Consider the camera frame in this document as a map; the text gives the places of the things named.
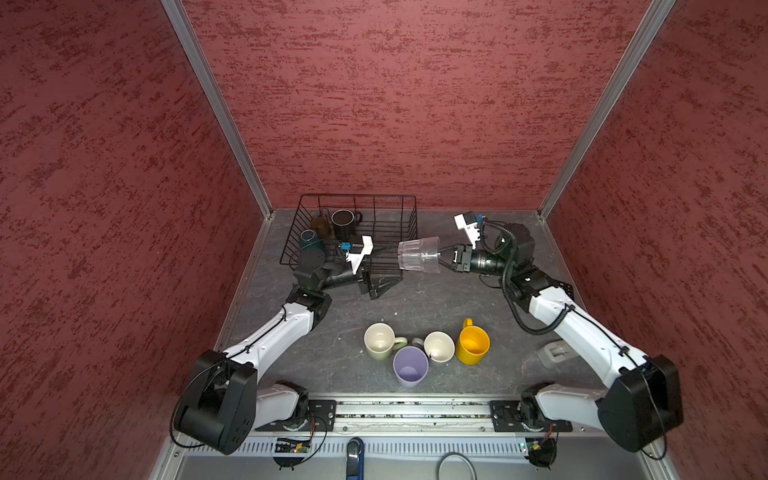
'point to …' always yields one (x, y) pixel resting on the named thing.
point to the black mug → (344, 222)
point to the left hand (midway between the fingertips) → (395, 265)
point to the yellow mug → (473, 344)
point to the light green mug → (380, 341)
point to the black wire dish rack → (389, 218)
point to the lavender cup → (410, 366)
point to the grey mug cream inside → (439, 345)
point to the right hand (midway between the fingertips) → (428, 263)
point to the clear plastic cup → (422, 255)
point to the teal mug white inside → (308, 240)
